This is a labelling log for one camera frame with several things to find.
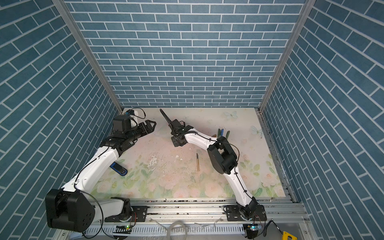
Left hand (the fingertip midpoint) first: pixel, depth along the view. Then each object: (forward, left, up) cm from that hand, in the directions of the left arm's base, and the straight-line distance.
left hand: (151, 124), depth 81 cm
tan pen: (-14, -26, -24) cm, 38 cm away
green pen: (+9, -47, -22) cm, 53 cm away
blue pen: (+11, -44, -22) cm, 50 cm away
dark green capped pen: (+9, -41, -22) cm, 47 cm away
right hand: (+3, -12, -20) cm, 23 cm away
